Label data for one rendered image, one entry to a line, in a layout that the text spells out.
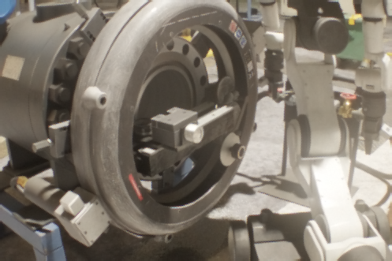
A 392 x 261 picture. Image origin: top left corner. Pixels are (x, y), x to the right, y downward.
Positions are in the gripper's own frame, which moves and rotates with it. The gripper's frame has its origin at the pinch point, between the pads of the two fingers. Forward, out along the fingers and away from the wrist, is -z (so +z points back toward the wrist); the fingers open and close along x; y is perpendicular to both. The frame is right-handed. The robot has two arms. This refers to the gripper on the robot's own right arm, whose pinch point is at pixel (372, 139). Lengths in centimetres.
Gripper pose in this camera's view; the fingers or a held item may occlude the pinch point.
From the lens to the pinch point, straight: 159.2
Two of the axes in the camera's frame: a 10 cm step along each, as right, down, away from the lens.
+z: -1.4, -9.0, -4.2
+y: -7.8, -1.6, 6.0
